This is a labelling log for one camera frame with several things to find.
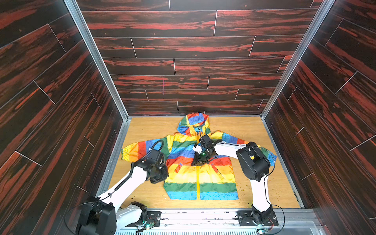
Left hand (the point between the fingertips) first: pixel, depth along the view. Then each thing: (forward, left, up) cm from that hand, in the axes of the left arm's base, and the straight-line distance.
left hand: (169, 176), depth 83 cm
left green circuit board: (-24, +7, -3) cm, 25 cm away
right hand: (+12, -15, -7) cm, 20 cm away
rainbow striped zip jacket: (+6, -14, -5) cm, 17 cm away
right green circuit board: (-24, -48, -5) cm, 54 cm away
